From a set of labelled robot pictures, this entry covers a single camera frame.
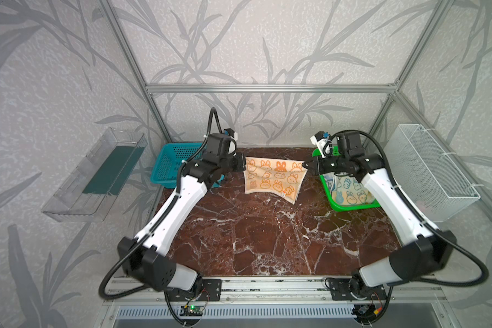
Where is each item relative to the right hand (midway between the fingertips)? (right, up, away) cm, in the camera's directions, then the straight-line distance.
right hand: (305, 158), depth 77 cm
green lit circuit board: (-42, -54, -5) cm, 69 cm away
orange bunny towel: (-7, -8, +8) cm, 13 cm away
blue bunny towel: (+24, -15, +19) cm, 34 cm away
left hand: (-22, +2, -2) cm, 22 cm away
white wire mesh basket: (+35, -9, -16) cm, 40 cm away
